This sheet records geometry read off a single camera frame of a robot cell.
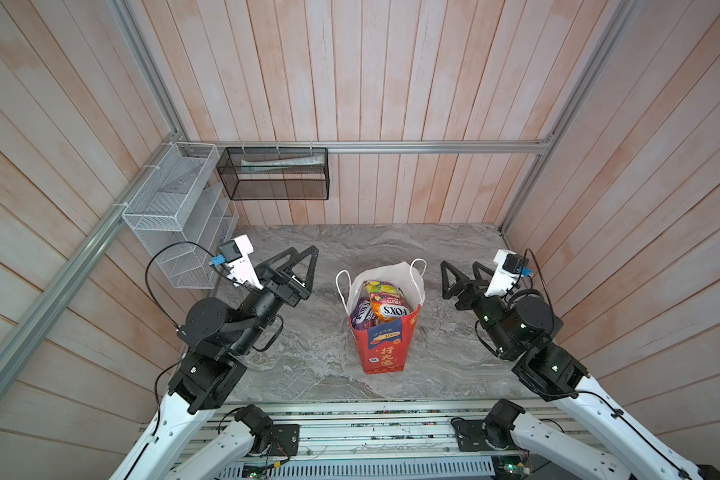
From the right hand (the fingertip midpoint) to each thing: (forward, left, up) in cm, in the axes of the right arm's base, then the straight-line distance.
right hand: (457, 264), depth 63 cm
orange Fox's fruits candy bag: (0, +14, -16) cm, 21 cm away
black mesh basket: (+44, +50, -7) cm, 67 cm away
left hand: (-6, +30, +9) cm, 32 cm away
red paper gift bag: (-11, +15, -21) cm, 28 cm away
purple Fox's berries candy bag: (-3, +20, -18) cm, 28 cm away
